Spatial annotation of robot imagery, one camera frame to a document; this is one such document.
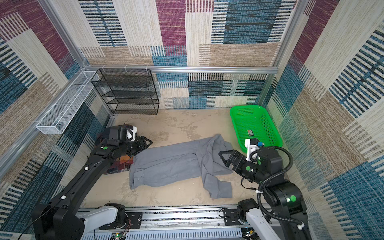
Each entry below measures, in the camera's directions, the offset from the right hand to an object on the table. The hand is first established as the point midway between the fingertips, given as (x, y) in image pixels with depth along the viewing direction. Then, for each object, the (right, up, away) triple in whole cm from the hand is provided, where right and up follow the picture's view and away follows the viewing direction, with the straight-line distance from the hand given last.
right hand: (225, 161), depth 62 cm
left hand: (-36, +6, +18) cm, 40 cm away
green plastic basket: (+32, +17, +50) cm, 62 cm away
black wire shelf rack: (-61, +39, +50) cm, 88 cm away
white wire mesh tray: (-77, +18, +10) cm, 79 cm away
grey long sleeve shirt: (-9, -5, +30) cm, 32 cm away
